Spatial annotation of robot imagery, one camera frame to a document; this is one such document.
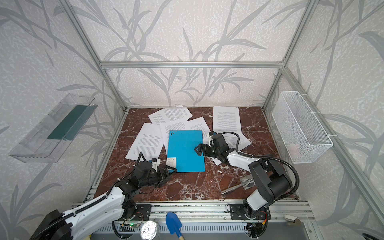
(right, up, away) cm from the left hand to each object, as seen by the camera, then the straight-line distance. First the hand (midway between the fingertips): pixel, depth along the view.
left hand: (176, 170), depth 80 cm
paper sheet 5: (+30, +17, -8) cm, 36 cm away
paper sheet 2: (-13, +21, +28) cm, 37 cm away
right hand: (+13, +12, +11) cm, 21 cm away
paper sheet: (-23, +13, +22) cm, 34 cm away
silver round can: (-9, -21, -15) cm, 28 cm away
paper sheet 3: (+12, +24, +32) cm, 42 cm away
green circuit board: (-19, -23, -9) cm, 31 cm away
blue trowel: (0, -24, -7) cm, 25 cm away
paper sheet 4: (+33, +28, +35) cm, 56 cm away
